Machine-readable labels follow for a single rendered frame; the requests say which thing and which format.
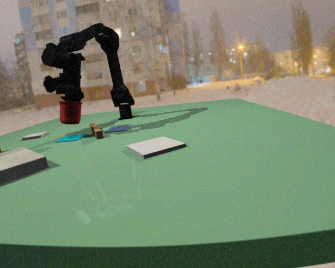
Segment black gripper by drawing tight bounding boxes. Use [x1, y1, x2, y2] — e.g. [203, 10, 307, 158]
[55, 70, 84, 102]

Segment dark red cup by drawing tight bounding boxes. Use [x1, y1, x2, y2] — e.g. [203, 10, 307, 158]
[59, 101, 83, 125]

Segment white flat rectangular slab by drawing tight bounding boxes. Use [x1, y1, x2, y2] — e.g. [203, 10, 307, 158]
[126, 136, 186, 159]

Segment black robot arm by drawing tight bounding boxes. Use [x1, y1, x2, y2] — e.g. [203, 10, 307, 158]
[41, 23, 134, 120]

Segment white square block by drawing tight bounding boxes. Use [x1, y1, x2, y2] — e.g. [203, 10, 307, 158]
[22, 132, 48, 140]

